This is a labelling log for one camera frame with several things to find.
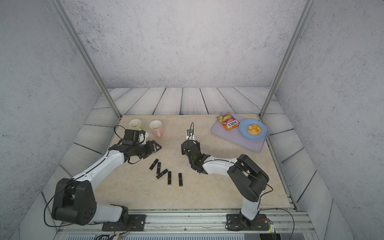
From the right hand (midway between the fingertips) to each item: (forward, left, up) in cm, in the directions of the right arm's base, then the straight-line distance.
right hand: (187, 139), depth 89 cm
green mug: (+18, +38, -6) cm, 43 cm away
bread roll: (+17, -46, -12) cm, 50 cm away
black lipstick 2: (-12, +18, -13) cm, 25 cm away
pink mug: (+11, +20, -4) cm, 23 cm away
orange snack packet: (+26, -28, -12) cm, 40 cm away
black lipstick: (-9, +21, -13) cm, 26 cm away
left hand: (-6, +15, -1) cm, 16 cm away
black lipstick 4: (-19, +4, -13) cm, 24 cm away
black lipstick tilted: (-14, +14, -13) cm, 24 cm away
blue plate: (+22, -40, -14) cm, 48 cm away
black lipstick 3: (-18, +10, -13) cm, 24 cm away
